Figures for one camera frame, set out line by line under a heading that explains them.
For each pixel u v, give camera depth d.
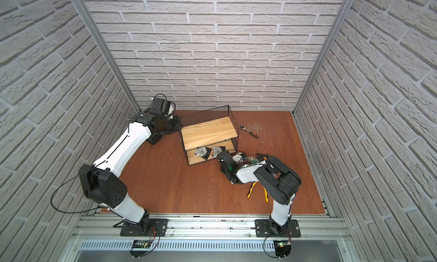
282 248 0.70
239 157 0.87
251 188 0.85
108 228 1.29
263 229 0.73
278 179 0.49
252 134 1.07
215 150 0.97
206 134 0.88
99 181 0.43
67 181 0.39
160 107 0.63
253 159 0.91
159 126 0.58
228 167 0.73
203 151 0.96
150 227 0.73
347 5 0.71
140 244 0.73
